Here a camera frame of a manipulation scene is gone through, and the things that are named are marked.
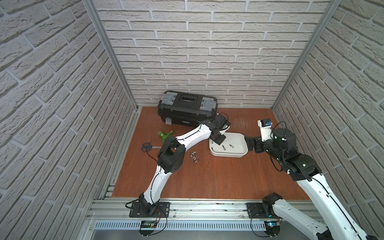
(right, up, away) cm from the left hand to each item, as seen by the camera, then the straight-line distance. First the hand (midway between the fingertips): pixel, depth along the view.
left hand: (223, 138), depth 93 cm
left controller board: (-41, -42, -22) cm, 62 cm away
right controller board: (+20, -41, -22) cm, 51 cm away
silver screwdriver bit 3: (-19, -10, +1) cm, 22 cm away
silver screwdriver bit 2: (+1, -7, +4) cm, 8 cm away
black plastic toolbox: (-23, +19, +3) cm, 30 cm away
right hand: (+12, +4, -23) cm, 26 cm away
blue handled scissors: (-49, -6, 0) cm, 49 cm away
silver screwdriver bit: (+7, -6, +5) cm, 10 cm away
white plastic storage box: (+8, -6, +4) cm, 11 cm away
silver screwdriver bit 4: (-18, -13, -1) cm, 22 cm away
